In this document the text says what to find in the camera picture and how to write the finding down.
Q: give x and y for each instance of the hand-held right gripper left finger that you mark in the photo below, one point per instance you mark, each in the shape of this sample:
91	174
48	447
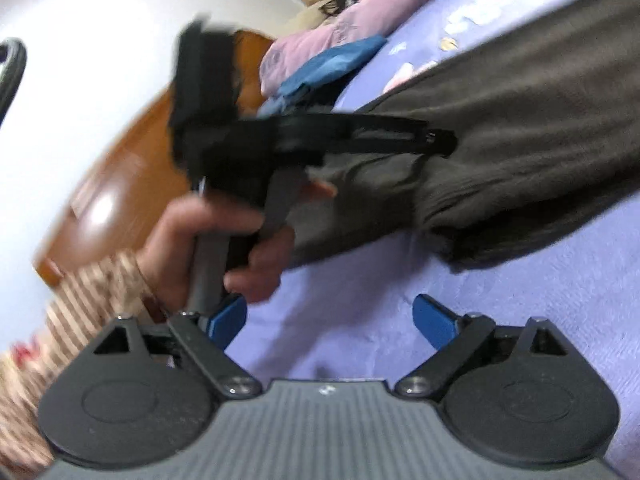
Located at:
227	319

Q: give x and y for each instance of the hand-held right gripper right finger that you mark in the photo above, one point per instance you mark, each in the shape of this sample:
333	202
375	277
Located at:
434	321

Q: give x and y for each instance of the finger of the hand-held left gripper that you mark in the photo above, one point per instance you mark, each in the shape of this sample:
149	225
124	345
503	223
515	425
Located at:
390	140

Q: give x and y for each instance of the dark grey pants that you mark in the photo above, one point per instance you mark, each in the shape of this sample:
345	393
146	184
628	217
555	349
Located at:
500	135

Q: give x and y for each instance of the person's left forearm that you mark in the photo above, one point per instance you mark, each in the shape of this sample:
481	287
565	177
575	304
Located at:
75	320

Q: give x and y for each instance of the person's left hand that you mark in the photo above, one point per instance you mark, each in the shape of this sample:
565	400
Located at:
175	240

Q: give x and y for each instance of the purple floral bedsheet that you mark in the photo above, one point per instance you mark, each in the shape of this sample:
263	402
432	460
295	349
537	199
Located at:
525	320

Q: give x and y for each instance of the blue cloth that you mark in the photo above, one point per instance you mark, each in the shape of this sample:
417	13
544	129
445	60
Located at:
325	62

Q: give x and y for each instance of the wooden headboard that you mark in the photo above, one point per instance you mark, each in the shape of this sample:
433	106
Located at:
125	175

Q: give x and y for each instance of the pink quilt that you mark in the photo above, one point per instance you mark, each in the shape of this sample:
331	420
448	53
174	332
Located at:
345	35

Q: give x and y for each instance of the beige pillow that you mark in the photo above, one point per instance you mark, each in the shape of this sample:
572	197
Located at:
307	17

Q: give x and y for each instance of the black round frame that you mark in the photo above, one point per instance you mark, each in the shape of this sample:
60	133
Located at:
12	75

